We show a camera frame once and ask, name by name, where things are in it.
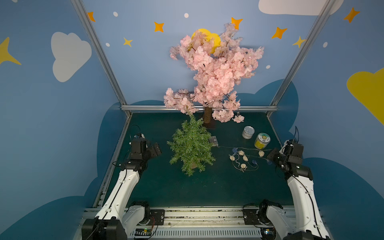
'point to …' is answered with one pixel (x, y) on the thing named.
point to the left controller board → (143, 232)
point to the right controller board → (268, 233)
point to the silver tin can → (248, 132)
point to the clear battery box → (213, 140)
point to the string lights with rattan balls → (240, 161)
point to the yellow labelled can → (262, 140)
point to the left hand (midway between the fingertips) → (151, 146)
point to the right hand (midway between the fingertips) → (274, 151)
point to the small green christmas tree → (192, 146)
